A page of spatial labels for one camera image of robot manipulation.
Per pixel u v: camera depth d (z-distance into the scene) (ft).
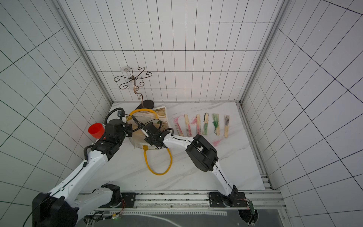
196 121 3.50
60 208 1.22
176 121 3.52
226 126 3.40
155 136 2.35
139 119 2.49
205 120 3.51
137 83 3.01
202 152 1.90
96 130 2.77
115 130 1.93
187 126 3.40
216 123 3.43
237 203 2.38
